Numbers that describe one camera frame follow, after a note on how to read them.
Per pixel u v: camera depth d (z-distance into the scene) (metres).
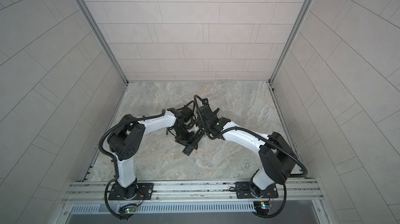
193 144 0.76
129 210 0.65
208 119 0.63
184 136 0.77
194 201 0.69
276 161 0.43
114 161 0.52
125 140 0.49
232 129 0.54
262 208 0.68
